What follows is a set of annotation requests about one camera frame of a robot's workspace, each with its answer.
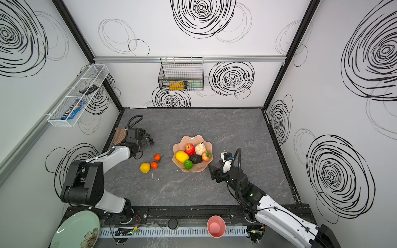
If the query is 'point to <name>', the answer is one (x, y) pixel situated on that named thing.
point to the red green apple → (206, 156)
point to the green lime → (188, 164)
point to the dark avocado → (196, 158)
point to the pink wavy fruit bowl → (180, 146)
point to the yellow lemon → (181, 156)
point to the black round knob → (172, 223)
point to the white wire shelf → (95, 74)
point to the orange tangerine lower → (154, 165)
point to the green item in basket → (195, 85)
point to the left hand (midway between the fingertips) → (141, 141)
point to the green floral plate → (80, 230)
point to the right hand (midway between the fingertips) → (213, 163)
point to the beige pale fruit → (200, 149)
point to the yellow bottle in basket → (176, 85)
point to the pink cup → (216, 226)
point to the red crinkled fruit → (190, 149)
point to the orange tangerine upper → (157, 157)
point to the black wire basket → (182, 74)
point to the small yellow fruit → (144, 167)
